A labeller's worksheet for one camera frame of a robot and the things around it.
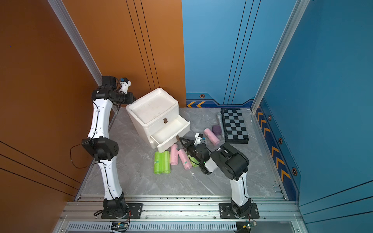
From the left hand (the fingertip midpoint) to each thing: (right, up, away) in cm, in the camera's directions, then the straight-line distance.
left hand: (135, 96), depth 90 cm
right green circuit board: (+63, -66, -20) cm, 93 cm away
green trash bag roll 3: (+37, -39, -9) cm, 54 cm away
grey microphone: (+57, -15, +20) cm, 62 cm away
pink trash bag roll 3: (+32, -40, -3) cm, 51 cm away
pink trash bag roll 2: (+24, -37, +2) cm, 44 cm away
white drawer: (+26, -19, +9) cm, 34 cm away
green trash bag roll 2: (+19, -41, -2) cm, 45 cm away
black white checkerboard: (+66, -19, +16) cm, 71 cm away
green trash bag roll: (+15, -41, -3) cm, 43 cm away
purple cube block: (+53, -22, +13) cm, 59 cm away
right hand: (+27, -26, -2) cm, 38 cm away
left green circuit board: (0, -68, -18) cm, 70 cm away
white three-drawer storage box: (+14, -13, -6) cm, 20 cm away
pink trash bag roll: (+51, -29, +9) cm, 60 cm away
